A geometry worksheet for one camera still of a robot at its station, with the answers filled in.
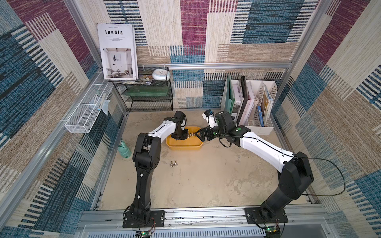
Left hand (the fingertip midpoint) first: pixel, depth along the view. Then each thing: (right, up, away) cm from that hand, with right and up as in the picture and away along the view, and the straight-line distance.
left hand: (184, 136), depth 102 cm
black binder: (+36, +23, -17) cm, 46 cm away
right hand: (+10, +5, -19) cm, 22 cm away
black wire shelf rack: (-22, +27, -8) cm, 36 cm away
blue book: (+48, +13, -8) cm, 51 cm away
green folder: (+27, +21, -19) cm, 39 cm away
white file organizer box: (+42, +21, -9) cm, 48 cm away
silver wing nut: (-4, -16, -11) cm, 20 cm away
